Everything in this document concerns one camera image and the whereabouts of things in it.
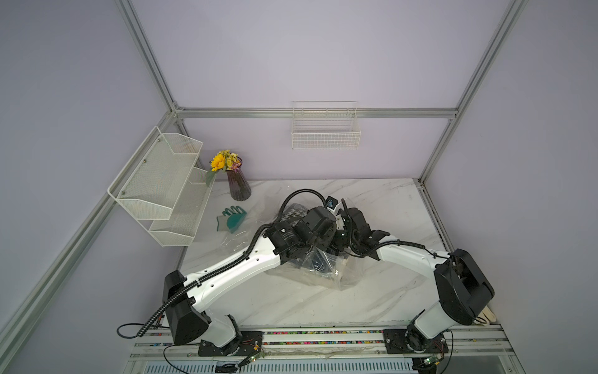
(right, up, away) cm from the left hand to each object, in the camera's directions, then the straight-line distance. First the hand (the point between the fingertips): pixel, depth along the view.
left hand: (320, 229), depth 73 cm
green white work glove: (-38, +1, +28) cm, 48 cm away
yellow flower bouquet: (-39, +25, +20) cm, 50 cm away
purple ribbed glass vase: (-36, +15, +34) cm, 52 cm away
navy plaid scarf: (-2, -11, +2) cm, 11 cm away
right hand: (-1, -6, +12) cm, 13 cm away
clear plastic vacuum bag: (+10, -15, +8) cm, 20 cm away
